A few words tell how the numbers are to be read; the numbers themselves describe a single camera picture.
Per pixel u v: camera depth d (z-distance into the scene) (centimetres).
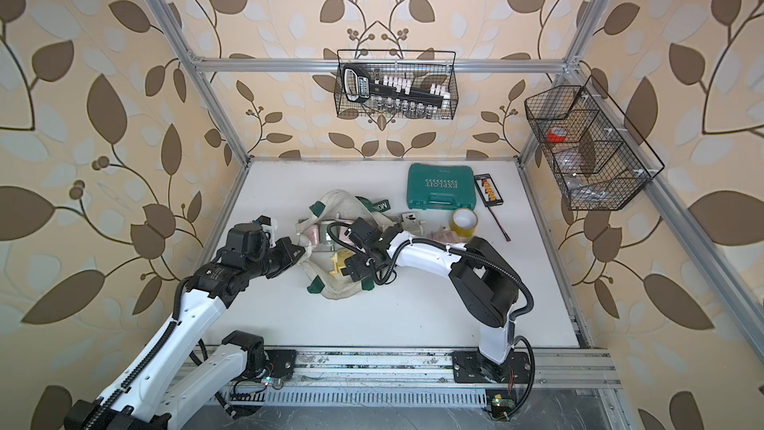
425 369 75
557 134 81
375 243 65
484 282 47
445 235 94
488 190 108
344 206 91
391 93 84
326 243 91
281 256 69
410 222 97
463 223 101
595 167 75
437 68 91
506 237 99
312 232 91
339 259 89
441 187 105
